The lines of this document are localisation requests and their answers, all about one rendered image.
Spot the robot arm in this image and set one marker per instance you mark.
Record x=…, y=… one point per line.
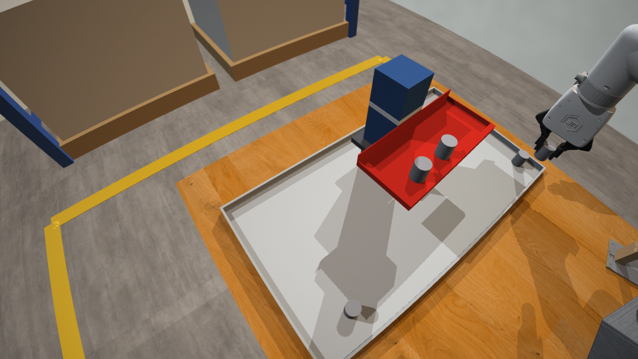
x=615, y=74

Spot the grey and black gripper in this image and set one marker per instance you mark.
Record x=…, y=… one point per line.
x=575, y=119

